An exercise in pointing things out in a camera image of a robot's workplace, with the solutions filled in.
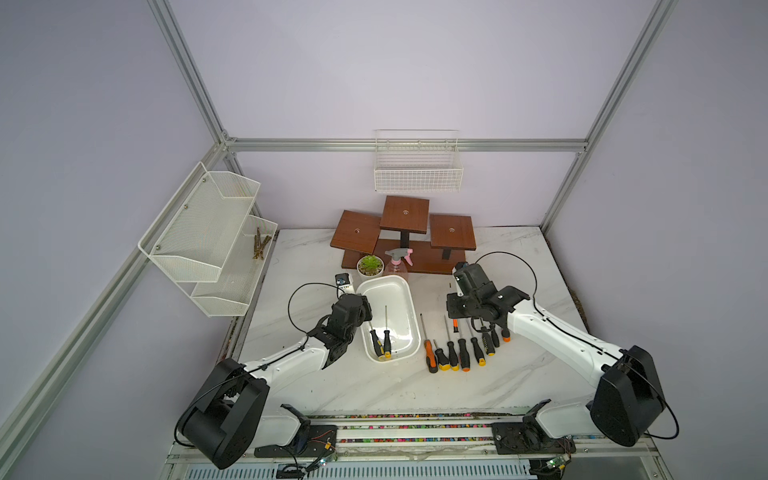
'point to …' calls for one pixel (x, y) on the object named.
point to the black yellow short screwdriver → (487, 341)
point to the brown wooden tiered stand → (437, 243)
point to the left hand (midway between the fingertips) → (360, 298)
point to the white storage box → (392, 297)
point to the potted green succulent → (370, 266)
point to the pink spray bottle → (397, 266)
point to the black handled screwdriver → (387, 339)
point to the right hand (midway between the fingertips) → (453, 308)
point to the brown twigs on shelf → (258, 246)
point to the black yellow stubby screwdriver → (443, 363)
